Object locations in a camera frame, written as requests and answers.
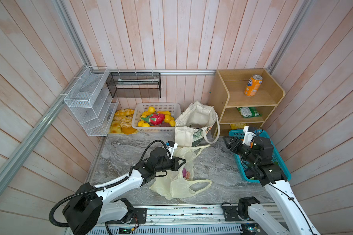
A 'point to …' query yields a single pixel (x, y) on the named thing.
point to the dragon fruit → (154, 119)
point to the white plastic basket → (173, 107)
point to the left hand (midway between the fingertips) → (185, 164)
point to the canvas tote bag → (198, 121)
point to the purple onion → (186, 174)
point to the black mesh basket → (135, 84)
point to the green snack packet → (249, 111)
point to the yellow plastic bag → (180, 183)
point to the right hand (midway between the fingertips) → (226, 137)
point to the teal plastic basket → (278, 158)
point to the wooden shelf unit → (243, 98)
